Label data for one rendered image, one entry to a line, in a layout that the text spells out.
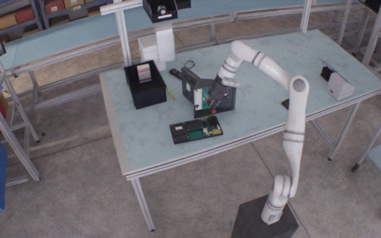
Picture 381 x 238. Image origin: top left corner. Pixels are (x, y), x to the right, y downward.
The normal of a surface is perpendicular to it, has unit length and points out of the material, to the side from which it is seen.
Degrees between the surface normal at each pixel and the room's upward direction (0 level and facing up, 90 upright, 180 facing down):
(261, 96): 0
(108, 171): 0
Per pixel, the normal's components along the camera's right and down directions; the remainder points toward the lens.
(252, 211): -0.04, -0.69
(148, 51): 0.33, 0.66
